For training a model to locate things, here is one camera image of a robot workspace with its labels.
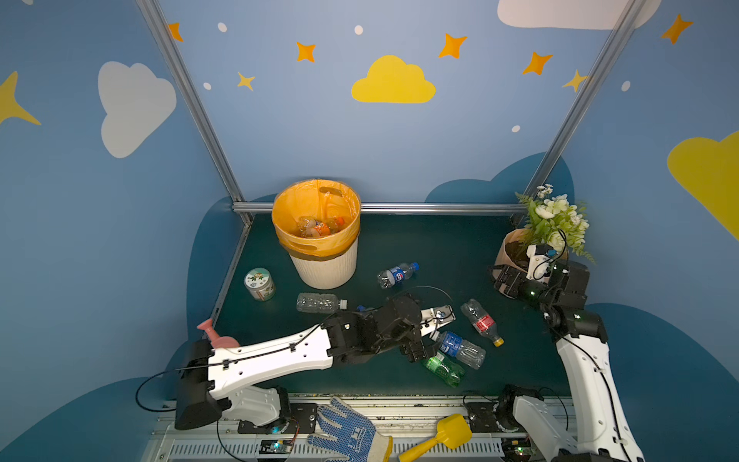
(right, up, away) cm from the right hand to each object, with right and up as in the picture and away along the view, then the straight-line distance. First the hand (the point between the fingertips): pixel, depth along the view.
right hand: (505, 270), depth 76 cm
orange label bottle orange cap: (-50, +14, +21) cm, 56 cm away
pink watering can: (-78, -19, 0) cm, 80 cm away
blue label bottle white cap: (-9, -24, +4) cm, 26 cm away
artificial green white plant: (+16, +14, +5) cm, 22 cm away
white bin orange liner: (-55, +15, +23) cm, 62 cm away
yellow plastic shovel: (-15, -41, -4) cm, 44 cm away
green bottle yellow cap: (-15, -29, +3) cm, 32 cm away
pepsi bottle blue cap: (-28, -3, +22) cm, 36 cm away
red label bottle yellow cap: (-1, -17, +12) cm, 21 cm away
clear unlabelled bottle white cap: (-54, -12, +19) cm, 59 cm away
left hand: (-22, -10, -11) cm, 26 cm away
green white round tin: (-72, -6, +15) cm, 74 cm away
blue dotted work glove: (-41, -42, -5) cm, 58 cm away
